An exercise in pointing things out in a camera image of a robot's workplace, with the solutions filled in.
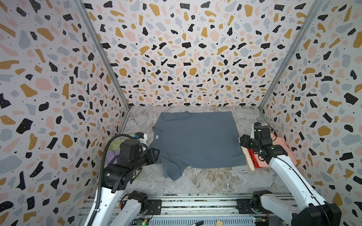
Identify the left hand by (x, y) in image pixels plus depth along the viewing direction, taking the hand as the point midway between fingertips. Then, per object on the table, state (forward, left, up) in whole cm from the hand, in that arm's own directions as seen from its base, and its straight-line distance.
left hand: (158, 149), depth 68 cm
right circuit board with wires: (-27, -53, -26) cm, 65 cm away
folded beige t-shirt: (+5, -53, -23) cm, 58 cm away
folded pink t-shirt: (-1, -54, +8) cm, 55 cm away
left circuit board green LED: (-26, +10, -26) cm, 38 cm away
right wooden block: (-28, -29, -24) cm, 47 cm away
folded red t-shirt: (+1, -57, -23) cm, 61 cm away
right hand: (+11, -46, -7) cm, 48 cm away
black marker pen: (-28, -19, -24) cm, 41 cm away
